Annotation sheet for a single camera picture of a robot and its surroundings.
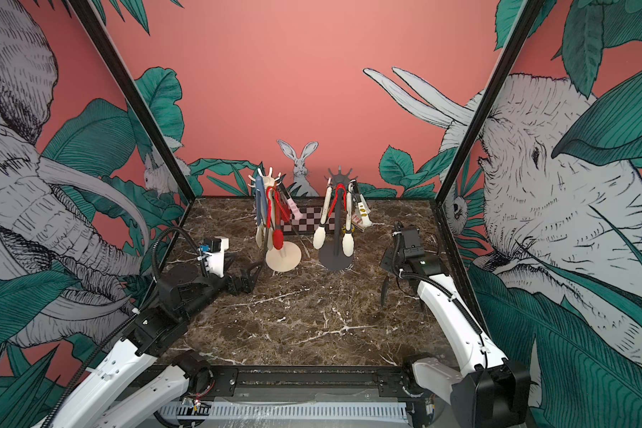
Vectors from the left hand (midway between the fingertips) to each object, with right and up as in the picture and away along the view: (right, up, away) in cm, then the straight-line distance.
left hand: (250, 256), depth 69 cm
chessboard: (+15, +9, +2) cm, 18 cm away
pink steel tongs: (+11, +12, +13) cm, 20 cm away
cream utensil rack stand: (+5, -5, +32) cm, 32 cm away
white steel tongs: (+27, +3, +9) cm, 28 cm away
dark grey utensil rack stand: (+22, -4, +33) cm, 39 cm away
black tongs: (+38, -12, +9) cm, 40 cm away
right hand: (+39, -1, +13) cm, 41 cm away
